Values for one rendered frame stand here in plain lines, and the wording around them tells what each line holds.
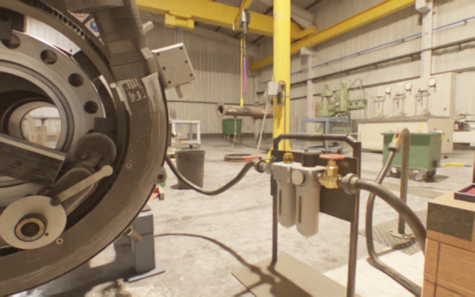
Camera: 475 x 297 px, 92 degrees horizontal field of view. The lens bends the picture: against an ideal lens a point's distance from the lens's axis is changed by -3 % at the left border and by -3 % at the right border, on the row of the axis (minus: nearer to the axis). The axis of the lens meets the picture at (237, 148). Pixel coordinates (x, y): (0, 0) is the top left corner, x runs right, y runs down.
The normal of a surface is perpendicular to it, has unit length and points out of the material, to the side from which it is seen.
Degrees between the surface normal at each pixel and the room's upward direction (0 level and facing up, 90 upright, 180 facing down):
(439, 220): 90
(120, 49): 122
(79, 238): 90
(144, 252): 90
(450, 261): 90
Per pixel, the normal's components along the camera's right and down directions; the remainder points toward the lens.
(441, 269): -0.84, 0.04
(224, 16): 0.45, 0.07
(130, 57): -0.08, 0.42
